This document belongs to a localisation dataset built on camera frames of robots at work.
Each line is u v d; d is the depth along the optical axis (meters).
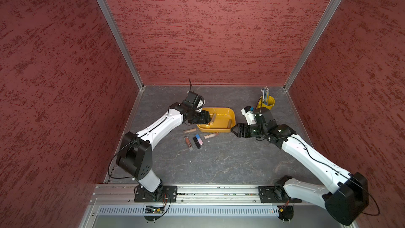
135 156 0.44
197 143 0.90
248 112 0.71
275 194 0.71
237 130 0.71
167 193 0.74
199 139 0.92
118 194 0.76
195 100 0.68
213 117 1.01
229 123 1.00
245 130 0.68
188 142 0.92
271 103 1.01
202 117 0.75
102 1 0.77
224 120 1.02
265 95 0.97
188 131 0.95
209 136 0.93
